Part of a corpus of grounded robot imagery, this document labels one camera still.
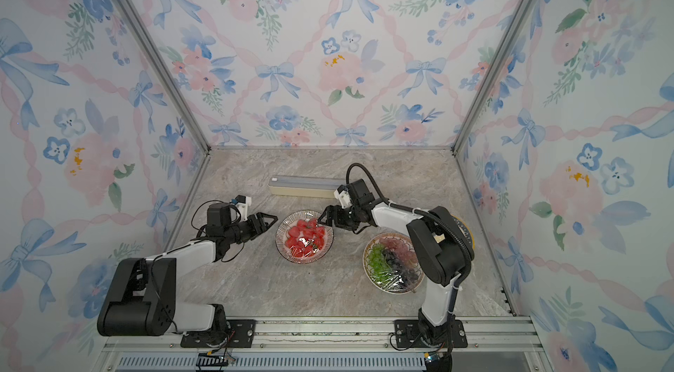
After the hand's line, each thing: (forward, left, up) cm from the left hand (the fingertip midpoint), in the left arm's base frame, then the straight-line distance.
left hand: (274, 220), depth 90 cm
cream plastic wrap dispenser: (+15, -9, -1) cm, 18 cm away
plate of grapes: (-14, -39, -3) cm, 41 cm away
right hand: (+1, -19, -2) cm, 19 cm away
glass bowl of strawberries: (-6, -10, -2) cm, 12 cm away
